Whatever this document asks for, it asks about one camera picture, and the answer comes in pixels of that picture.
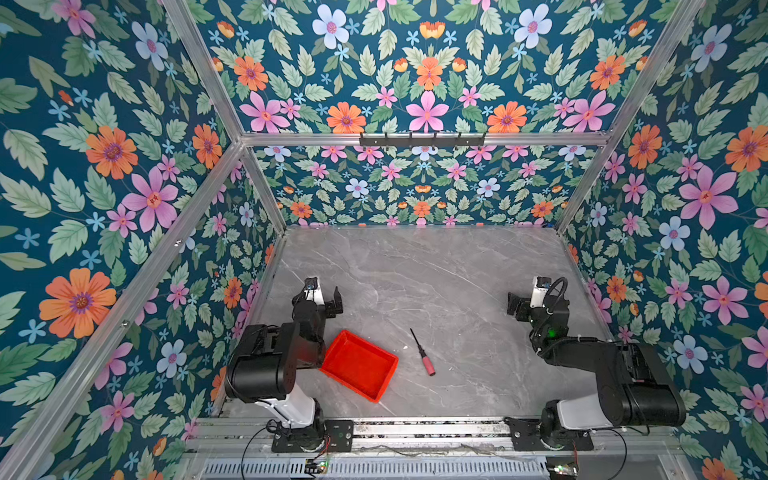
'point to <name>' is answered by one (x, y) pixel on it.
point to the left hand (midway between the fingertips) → (322, 287)
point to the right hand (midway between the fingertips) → (533, 292)
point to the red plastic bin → (360, 366)
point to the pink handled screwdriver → (427, 362)
